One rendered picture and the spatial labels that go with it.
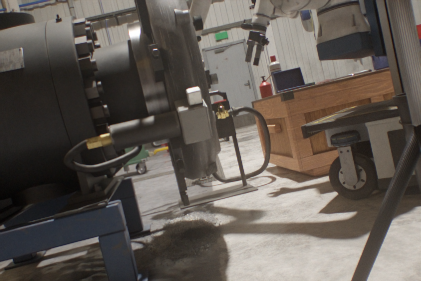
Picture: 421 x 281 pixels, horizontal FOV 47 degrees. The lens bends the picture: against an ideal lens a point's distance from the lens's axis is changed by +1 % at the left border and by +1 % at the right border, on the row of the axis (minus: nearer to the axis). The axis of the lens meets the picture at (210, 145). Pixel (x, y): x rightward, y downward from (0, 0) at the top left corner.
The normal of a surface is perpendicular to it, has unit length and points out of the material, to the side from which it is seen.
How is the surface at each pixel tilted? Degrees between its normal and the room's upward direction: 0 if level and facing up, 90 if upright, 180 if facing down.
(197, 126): 112
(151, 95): 105
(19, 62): 62
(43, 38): 50
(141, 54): 69
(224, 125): 90
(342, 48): 90
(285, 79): 78
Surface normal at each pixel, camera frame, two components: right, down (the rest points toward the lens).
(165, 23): 0.05, -0.29
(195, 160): 0.26, 0.77
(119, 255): 0.11, 0.04
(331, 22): -0.63, -0.19
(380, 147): -0.50, 0.17
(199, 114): 0.19, 0.40
